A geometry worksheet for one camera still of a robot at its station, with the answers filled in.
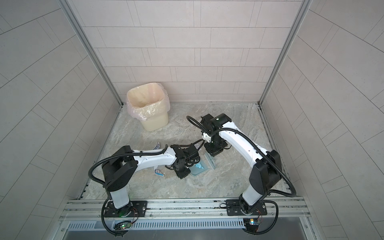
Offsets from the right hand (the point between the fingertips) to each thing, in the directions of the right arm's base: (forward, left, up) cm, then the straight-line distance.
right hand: (212, 155), depth 76 cm
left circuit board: (-25, +43, -10) cm, 51 cm away
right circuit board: (-29, -16, -14) cm, 36 cm away
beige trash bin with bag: (+40, +38, +1) cm, 56 cm away
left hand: (-3, +14, -14) cm, 20 cm away
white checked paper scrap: (+13, +32, -10) cm, 36 cm away
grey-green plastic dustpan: (-2, +7, -11) cm, 14 cm away
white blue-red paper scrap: (-3, +29, -10) cm, 31 cm away
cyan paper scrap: (0, +7, -12) cm, 14 cm away
